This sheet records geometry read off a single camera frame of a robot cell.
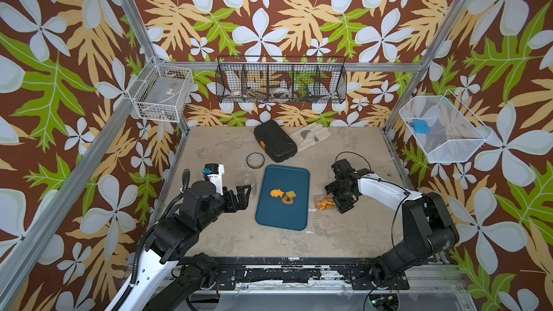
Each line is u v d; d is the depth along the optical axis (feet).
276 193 3.07
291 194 3.05
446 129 2.68
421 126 2.79
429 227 1.47
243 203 1.92
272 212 2.98
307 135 3.80
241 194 1.92
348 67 3.04
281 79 3.21
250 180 3.00
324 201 2.97
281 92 3.23
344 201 2.62
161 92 2.81
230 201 1.86
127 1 2.41
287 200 3.02
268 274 2.46
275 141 3.49
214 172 1.92
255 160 3.54
